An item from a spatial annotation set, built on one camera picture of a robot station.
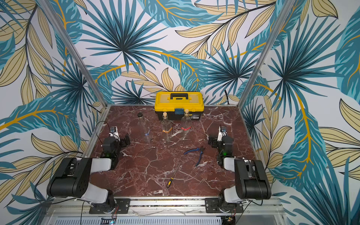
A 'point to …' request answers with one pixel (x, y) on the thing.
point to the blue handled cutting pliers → (201, 149)
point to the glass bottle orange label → (166, 128)
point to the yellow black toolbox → (175, 104)
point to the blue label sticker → (148, 133)
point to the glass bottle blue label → (148, 138)
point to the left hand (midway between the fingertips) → (120, 135)
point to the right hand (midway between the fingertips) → (218, 134)
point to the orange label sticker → (167, 131)
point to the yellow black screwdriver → (169, 182)
